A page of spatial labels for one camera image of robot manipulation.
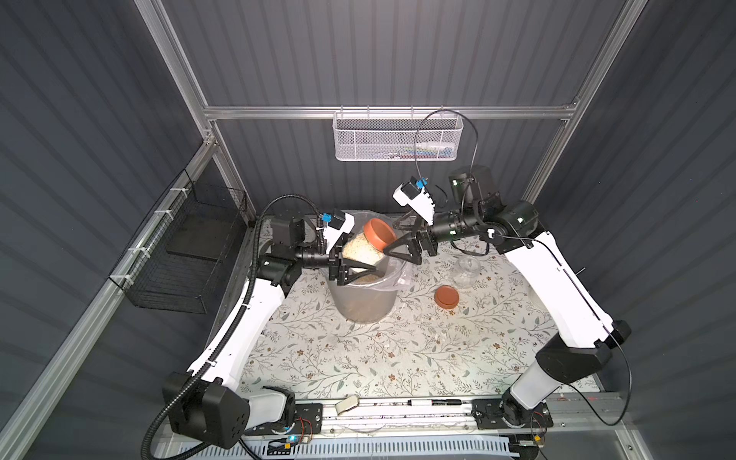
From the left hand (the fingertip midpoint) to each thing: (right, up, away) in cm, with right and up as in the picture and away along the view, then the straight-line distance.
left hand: (375, 261), depth 63 cm
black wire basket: (-52, -1, +10) cm, 53 cm away
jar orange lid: (+24, -14, +33) cm, 43 cm away
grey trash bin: (-1, -12, +19) cm, 22 cm away
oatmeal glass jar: (+33, -6, +40) cm, 52 cm away
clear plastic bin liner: (+4, -3, +8) cm, 9 cm away
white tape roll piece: (-7, -38, +10) cm, 40 cm away
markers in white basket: (+17, +35, +30) cm, 49 cm away
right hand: (+4, +6, -4) cm, 8 cm away
